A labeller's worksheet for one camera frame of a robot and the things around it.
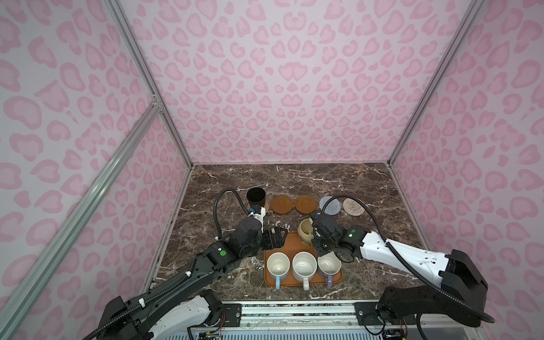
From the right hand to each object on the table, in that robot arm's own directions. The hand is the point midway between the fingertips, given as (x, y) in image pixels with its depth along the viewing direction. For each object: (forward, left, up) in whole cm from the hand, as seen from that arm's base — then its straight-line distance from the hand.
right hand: (316, 242), depth 81 cm
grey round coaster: (+21, -11, -8) cm, 25 cm away
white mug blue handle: (-7, +15, -6) cm, 17 cm away
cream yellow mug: (+3, +4, +2) cm, 6 cm away
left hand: (0, +13, +10) cm, 16 cm away
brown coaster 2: (+23, +2, -8) cm, 24 cm away
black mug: (+22, +25, -1) cm, 33 cm away
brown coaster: (+23, +14, -9) cm, 28 cm away
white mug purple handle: (-6, -5, -8) cm, 11 cm away
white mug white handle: (-6, +4, -8) cm, 11 cm away
